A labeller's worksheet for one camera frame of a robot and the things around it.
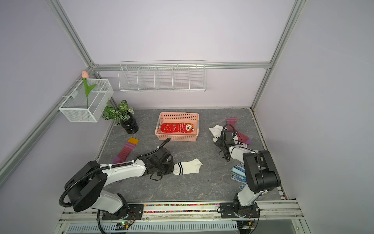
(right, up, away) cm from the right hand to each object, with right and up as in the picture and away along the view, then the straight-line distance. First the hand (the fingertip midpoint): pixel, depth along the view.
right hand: (219, 140), depth 98 cm
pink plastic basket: (-18, +16, +14) cm, 27 cm away
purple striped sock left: (-62, -5, +1) cm, 62 cm away
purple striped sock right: (+3, +11, -17) cm, 20 cm away
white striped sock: (-19, -15, -9) cm, 26 cm away
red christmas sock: (-30, +9, +7) cm, 32 cm away
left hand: (-29, -16, -12) cm, 36 cm away
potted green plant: (-61, +18, -11) cm, 64 cm away
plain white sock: (-1, +7, +6) cm, 9 cm away
